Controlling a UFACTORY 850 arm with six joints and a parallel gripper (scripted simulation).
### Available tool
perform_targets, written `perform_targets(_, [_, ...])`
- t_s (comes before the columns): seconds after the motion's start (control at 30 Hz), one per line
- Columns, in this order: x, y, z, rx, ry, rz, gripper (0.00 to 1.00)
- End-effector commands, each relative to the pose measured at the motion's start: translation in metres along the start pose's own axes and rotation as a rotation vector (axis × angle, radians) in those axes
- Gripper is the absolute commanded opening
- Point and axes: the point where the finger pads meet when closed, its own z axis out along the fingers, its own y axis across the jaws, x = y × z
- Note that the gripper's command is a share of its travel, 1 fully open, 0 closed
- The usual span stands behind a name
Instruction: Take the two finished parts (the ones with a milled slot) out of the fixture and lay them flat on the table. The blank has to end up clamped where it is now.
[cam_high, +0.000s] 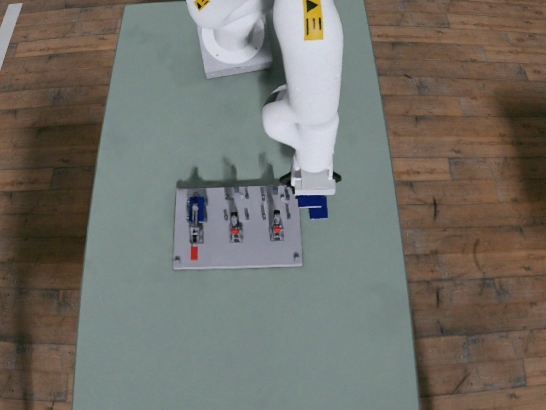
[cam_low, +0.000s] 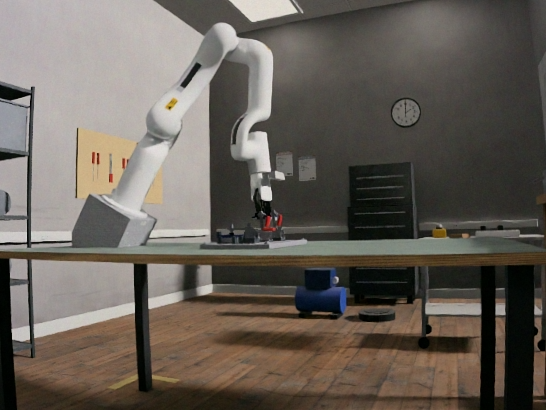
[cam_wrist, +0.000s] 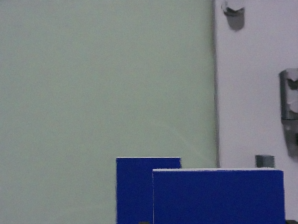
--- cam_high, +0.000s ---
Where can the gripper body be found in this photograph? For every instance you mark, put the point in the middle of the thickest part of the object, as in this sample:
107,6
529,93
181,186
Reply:
297,173

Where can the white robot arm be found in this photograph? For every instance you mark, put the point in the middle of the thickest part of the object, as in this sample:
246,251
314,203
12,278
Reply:
311,36

